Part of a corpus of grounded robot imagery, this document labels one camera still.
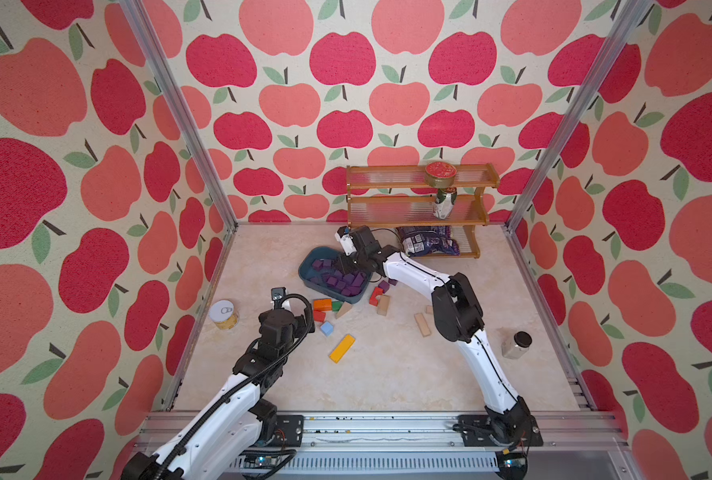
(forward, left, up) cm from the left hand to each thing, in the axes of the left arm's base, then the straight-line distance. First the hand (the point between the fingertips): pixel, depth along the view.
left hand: (297, 311), depth 83 cm
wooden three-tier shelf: (+48, -43, +3) cm, 65 cm away
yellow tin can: (+3, +24, -7) cm, 25 cm away
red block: (+5, -5, -12) cm, 14 cm away
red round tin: (+36, -43, +21) cm, 60 cm away
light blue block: (0, -8, -10) cm, 13 cm away
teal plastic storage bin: (+18, -3, -11) cm, 22 cm away
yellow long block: (-6, -13, -12) cm, 18 cm away
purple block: (+17, -14, -9) cm, 24 cm away
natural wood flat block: (-10, -32, +19) cm, 39 cm away
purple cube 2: (+12, -14, -9) cm, 21 cm away
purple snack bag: (+30, -43, -2) cm, 53 cm away
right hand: (+21, -11, -5) cm, 24 cm away
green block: (+8, -10, -10) cm, 16 cm away
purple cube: (+17, -9, -10) cm, 21 cm away
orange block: (+8, -6, -10) cm, 14 cm away
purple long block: (+23, -3, -8) cm, 25 cm away
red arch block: (+11, -23, -11) cm, 27 cm away
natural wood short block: (+9, -26, -11) cm, 30 cm away
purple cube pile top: (+16, -27, -10) cm, 33 cm away
